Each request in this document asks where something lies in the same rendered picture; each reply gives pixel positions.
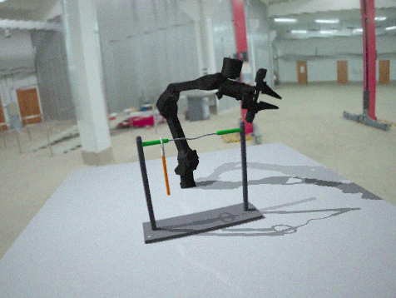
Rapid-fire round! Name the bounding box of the grey wire rig with two posts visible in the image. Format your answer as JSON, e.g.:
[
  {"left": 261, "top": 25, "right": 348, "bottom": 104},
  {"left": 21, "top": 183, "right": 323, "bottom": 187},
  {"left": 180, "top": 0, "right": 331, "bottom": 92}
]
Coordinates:
[{"left": 136, "top": 121, "right": 263, "bottom": 244}]

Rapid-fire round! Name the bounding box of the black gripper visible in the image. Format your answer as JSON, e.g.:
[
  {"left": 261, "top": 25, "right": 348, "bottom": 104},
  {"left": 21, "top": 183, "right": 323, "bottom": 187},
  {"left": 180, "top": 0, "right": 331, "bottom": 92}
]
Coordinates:
[{"left": 234, "top": 68, "right": 282, "bottom": 123}]

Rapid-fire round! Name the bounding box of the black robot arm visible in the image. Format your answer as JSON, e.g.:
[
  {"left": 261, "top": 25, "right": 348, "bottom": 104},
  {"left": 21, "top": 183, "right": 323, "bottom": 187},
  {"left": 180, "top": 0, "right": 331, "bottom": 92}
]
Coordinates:
[{"left": 156, "top": 57, "right": 255, "bottom": 189}]

